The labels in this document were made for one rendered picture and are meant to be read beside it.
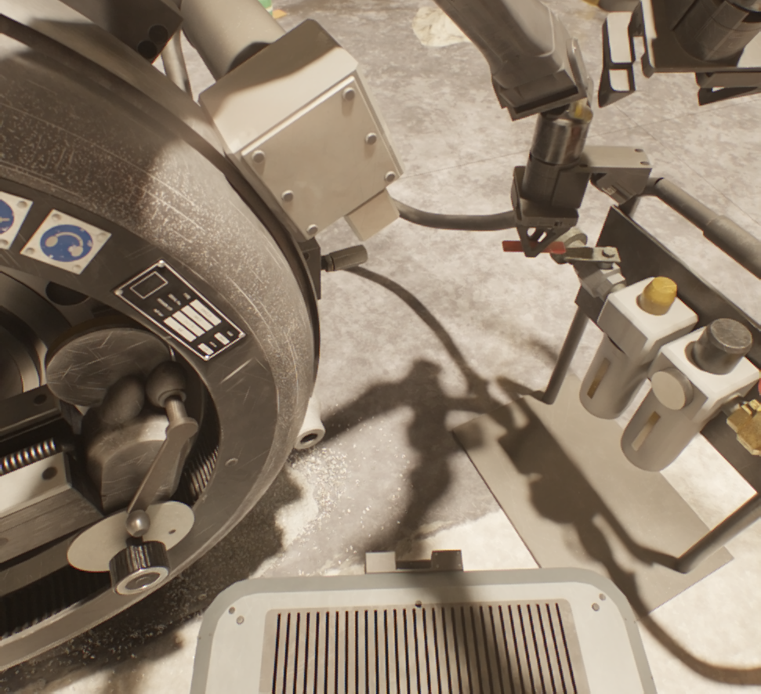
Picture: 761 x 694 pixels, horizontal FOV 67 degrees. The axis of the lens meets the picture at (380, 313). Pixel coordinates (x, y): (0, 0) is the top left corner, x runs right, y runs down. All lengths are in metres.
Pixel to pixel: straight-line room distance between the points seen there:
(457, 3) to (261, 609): 0.66
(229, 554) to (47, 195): 0.82
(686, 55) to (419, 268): 0.98
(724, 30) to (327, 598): 0.68
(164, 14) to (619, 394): 0.72
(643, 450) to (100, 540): 0.67
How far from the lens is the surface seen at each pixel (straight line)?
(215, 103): 0.43
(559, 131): 0.66
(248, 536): 1.08
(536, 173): 0.69
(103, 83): 0.36
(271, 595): 0.77
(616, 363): 0.83
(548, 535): 1.09
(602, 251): 0.83
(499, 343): 1.29
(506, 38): 0.55
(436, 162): 1.78
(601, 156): 0.72
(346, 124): 0.40
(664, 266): 0.82
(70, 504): 0.53
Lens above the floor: 1.00
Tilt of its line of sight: 49 degrees down
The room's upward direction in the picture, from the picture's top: straight up
